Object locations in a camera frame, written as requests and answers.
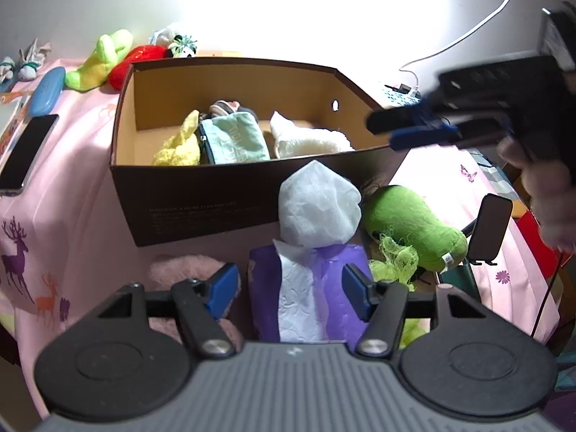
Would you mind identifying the lime green lace cloth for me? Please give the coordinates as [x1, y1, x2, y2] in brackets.
[369, 233, 430, 349]

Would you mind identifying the red cloth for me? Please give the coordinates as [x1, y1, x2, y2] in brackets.
[517, 211, 563, 280]

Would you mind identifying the white cable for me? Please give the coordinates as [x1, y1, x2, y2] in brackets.
[400, 0, 529, 95]

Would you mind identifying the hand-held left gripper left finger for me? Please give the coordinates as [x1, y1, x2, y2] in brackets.
[96, 262, 240, 361]

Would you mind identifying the red plush toy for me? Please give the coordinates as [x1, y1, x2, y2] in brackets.
[108, 44, 168, 91]

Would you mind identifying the dark green phone stand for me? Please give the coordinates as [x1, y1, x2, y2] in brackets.
[438, 193, 514, 307]

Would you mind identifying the purple tissue pack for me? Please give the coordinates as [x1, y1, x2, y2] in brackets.
[247, 239, 374, 345]

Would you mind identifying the yellow cloth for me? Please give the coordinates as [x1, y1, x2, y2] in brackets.
[152, 109, 201, 166]

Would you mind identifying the pink printed bedsheet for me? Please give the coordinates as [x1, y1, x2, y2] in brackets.
[0, 49, 568, 415]

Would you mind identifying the white power strip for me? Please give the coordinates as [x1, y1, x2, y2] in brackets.
[380, 82, 424, 106]

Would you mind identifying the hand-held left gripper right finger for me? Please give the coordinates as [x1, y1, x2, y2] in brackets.
[342, 263, 489, 361]

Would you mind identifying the teal fabric pouch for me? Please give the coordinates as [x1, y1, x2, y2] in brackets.
[199, 112, 271, 163]

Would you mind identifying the white panda plush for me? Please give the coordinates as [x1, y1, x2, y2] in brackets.
[150, 22, 199, 58]

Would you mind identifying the blue glasses case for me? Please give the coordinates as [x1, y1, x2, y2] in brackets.
[31, 67, 67, 114]

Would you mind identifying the brown cardboard box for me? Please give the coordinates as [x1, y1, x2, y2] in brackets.
[109, 57, 408, 247]

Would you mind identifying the thin black cable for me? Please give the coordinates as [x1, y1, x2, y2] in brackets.
[531, 249, 565, 338]

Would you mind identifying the white fluffy towel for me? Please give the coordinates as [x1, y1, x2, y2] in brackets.
[269, 111, 356, 159]

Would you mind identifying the brown striped sock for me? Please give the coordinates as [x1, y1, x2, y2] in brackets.
[209, 100, 259, 122]

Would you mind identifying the pink teddy bear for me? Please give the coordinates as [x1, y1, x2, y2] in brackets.
[148, 254, 244, 340]

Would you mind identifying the white nonwoven cloth bundle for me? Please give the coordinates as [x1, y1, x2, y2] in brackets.
[278, 161, 363, 249]

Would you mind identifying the person's right hand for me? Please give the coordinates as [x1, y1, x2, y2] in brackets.
[497, 137, 576, 250]

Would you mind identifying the lime green plush toy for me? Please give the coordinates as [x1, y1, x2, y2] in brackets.
[64, 29, 134, 93]

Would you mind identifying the black smartphone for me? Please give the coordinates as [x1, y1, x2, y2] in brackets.
[0, 114, 60, 196]

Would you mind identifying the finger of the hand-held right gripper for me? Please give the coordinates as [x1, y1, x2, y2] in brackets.
[389, 117, 511, 150]
[366, 92, 451, 135]

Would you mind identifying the orange picture book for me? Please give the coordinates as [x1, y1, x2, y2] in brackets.
[0, 91, 34, 158]

